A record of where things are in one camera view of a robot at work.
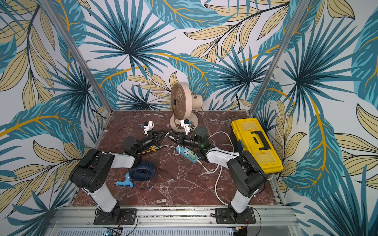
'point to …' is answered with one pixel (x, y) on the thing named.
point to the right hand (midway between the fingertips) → (167, 137)
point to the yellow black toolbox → (249, 137)
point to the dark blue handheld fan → (144, 171)
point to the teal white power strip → (187, 154)
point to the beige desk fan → (184, 104)
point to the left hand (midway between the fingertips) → (168, 133)
